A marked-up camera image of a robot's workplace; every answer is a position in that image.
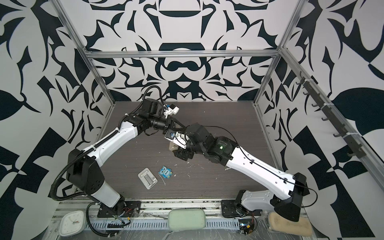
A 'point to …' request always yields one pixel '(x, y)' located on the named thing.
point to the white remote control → (173, 146)
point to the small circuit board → (246, 226)
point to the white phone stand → (147, 178)
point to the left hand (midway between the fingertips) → (187, 127)
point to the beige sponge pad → (279, 223)
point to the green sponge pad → (186, 219)
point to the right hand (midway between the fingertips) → (178, 140)
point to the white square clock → (72, 223)
